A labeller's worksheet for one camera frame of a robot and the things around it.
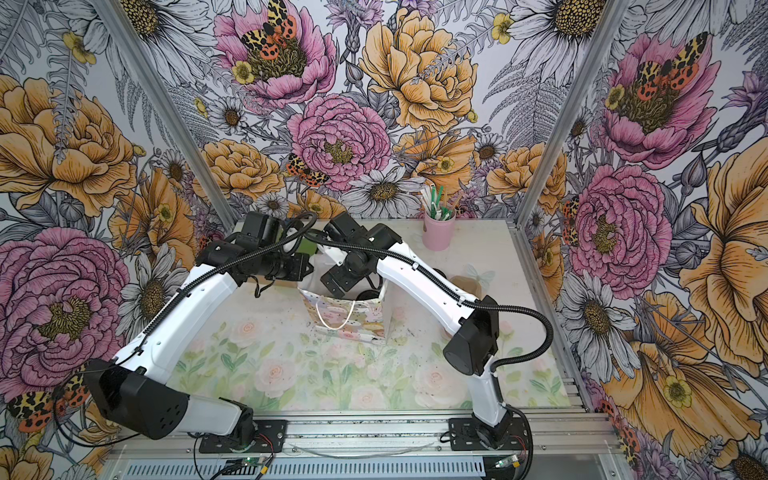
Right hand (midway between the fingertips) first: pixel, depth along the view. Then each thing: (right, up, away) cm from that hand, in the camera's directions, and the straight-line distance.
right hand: (350, 284), depth 78 cm
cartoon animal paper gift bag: (+5, -8, -2) cm, 10 cm away
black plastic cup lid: (+4, -3, +5) cm, 8 cm away
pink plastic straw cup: (+27, +14, +28) cm, 42 cm away
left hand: (-10, +1, -1) cm, 10 cm away
